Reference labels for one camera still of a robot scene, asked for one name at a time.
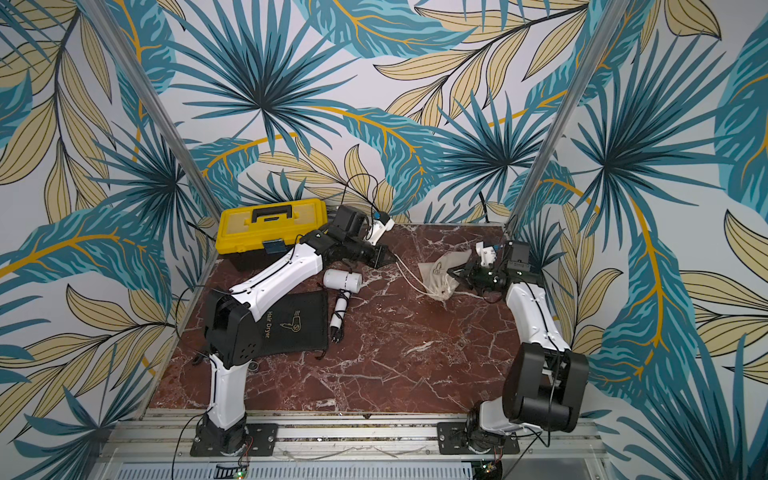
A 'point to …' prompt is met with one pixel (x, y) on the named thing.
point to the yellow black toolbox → (250, 237)
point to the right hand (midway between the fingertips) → (450, 270)
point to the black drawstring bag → (298, 323)
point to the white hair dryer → (346, 282)
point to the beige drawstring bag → (436, 277)
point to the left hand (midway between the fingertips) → (394, 260)
